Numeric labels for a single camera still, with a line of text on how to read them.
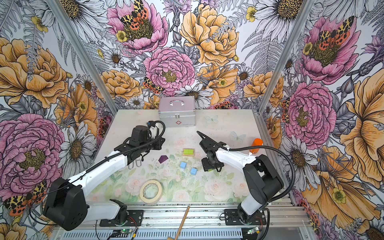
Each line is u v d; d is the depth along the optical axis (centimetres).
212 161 75
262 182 45
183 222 73
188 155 96
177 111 112
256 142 94
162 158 94
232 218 74
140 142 65
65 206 41
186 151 97
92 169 48
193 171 88
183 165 90
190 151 97
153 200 78
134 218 74
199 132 71
